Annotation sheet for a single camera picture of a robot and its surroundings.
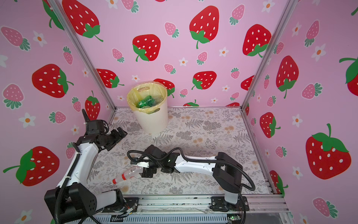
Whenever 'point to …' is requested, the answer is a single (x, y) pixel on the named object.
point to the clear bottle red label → (134, 171)
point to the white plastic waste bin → (153, 123)
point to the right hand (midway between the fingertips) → (140, 162)
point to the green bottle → (148, 101)
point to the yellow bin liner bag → (141, 90)
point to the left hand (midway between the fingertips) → (121, 136)
